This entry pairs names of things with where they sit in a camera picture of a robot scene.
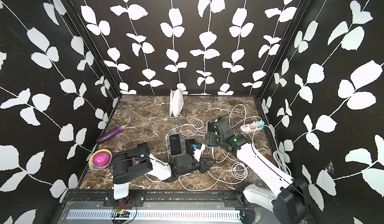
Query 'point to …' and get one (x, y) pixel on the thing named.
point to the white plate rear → (172, 92)
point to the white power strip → (246, 128)
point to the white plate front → (177, 102)
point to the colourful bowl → (94, 167)
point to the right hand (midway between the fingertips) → (209, 134)
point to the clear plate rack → (177, 118)
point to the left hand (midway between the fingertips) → (215, 159)
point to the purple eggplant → (111, 134)
